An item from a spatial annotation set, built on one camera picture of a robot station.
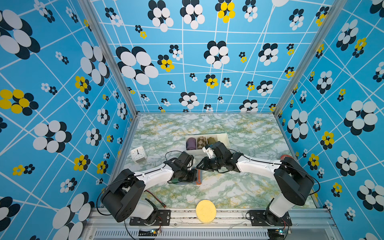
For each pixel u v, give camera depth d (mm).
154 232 703
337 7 680
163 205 781
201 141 963
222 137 1012
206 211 727
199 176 857
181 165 685
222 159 679
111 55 865
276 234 707
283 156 921
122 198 427
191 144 963
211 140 967
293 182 451
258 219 732
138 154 938
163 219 725
